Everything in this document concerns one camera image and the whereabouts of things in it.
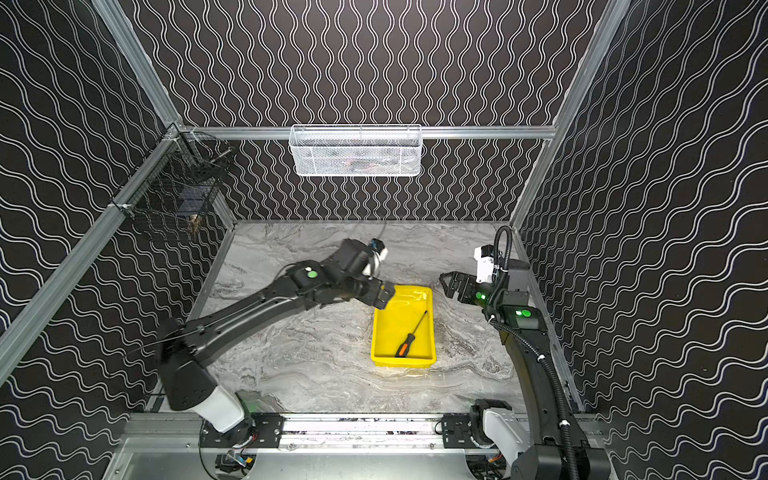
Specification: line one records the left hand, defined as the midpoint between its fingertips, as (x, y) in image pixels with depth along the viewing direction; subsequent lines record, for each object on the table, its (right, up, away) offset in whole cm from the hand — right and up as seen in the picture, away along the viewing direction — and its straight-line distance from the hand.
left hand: (391, 288), depth 74 cm
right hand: (+18, +2, +4) cm, 18 cm away
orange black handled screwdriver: (+5, -18, +13) cm, 23 cm away
